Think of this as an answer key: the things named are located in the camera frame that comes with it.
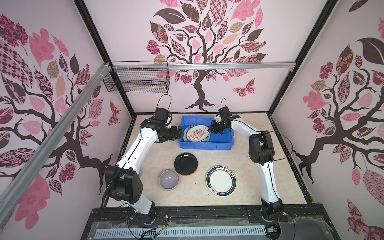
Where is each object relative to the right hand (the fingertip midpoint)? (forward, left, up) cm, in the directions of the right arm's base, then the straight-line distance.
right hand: (208, 127), depth 102 cm
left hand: (-17, +20, +12) cm, 28 cm away
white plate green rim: (-35, -6, -7) cm, 36 cm away
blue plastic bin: (-11, -11, -1) cm, 16 cm away
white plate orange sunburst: (-2, +8, -4) cm, 9 cm away
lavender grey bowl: (-34, +25, -6) cm, 42 cm away
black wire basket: (+44, +56, +10) cm, 72 cm away
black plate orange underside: (-25, +15, -5) cm, 29 cm away
